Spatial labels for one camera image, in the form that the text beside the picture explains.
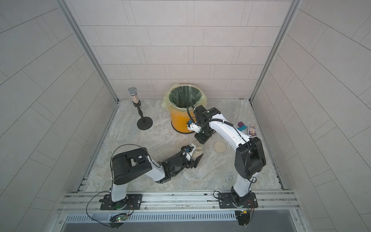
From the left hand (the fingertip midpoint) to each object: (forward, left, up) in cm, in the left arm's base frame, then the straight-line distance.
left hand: (200, 150), depth 84 cm
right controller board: (-32, -20, -5) cm, 38 cm away
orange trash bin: (+9, +12, +15) cm, 22 cm away
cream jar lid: (+4, -13, -3) cm, 14 cm away
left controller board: (-33, +39, -2) cm, 51 cm away
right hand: (+4, 0, +5) cm, 7 cm away
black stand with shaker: (+21, +38, -3) cm, 43 cm away
